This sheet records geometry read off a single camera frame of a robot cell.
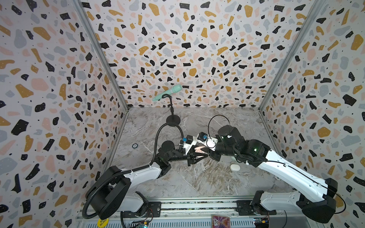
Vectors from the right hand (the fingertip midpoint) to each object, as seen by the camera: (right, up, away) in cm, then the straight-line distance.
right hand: (202, 144), depth 67 cm
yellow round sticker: (-49, -39, +3) cm, 63 cm away
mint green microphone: (-14, +31, +21) cm, 40 cm away
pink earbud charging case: (-2, -3, +1) cm, 4 cm away
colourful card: (+9, -39, +3) cm, 40 cm away
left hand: (+3, -4, +2) cm, 5 cm away
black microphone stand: (-20, +13, +44) cm, 50 cm away
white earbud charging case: (+22, -18, +20) cm, 35 cm away
